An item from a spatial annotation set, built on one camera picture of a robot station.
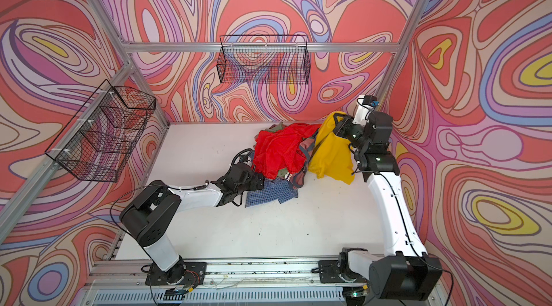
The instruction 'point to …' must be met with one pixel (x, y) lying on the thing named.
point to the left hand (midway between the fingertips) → (260, 176)
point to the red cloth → (281, 149)
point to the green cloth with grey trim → (282, 172)
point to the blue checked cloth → (273, 189)
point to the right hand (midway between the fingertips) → (335, 118)
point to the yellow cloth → (332, 156)
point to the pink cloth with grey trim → (307, 147)
